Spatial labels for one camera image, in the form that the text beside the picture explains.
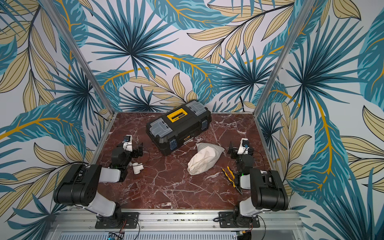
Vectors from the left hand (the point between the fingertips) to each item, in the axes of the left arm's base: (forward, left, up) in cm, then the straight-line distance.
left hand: (135, 143), depth 93 cm
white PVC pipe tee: (-14, -3, -5) cm, 15 cm away
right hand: (-1, -58, +5) cm, 58 cm away
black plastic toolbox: (+1, -22, +10) cm, 24 cm away
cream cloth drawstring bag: (-10, -44, +4) cm, 46 cm away
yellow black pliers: (-17, -56, -7) cm, 59 cm away
